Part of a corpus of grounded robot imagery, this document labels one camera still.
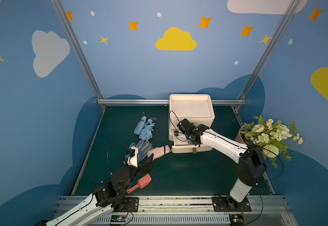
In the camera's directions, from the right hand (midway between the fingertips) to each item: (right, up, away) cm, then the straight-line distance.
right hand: (198, 129), depth 88 cm
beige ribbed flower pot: (+24, -5, -3) cm, 24 cm away
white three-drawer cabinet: (0, +13, +1) cm, 13 cm away
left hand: (-32, -10, -16) cm, 37 cm away
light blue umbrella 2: (-34, -4, +11) cm, 36 cm away
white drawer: (-13, -10, -6) cm, 17 cm away
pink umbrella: (-25, -15, +3) cm, 30 cm away
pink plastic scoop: (-35, -30, -8) cm, 47 cm away
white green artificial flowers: (+31, -1, -20) cm, 37 cm away
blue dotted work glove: (-37, -13, +10) cm, 40 cm away
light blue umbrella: (-40, +2, +17) cm, 44 cm away
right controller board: (+17, -47, -15) cm, 52 cm away
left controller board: (-46, -45, -16) cm, 66 cm away
